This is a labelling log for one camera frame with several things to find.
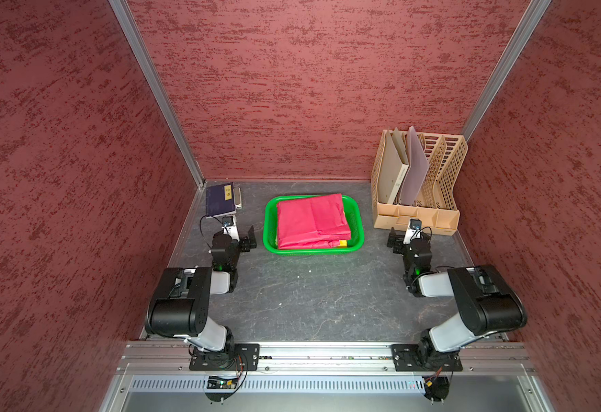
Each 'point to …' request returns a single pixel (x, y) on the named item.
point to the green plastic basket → (355, 217)
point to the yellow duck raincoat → (342, 244)
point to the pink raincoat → (312, 223)
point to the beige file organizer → (436, 204)
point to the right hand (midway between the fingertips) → (404, 231)
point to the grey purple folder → (419, 167)
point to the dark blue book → (220, 200)
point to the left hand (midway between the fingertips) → (240, 231)
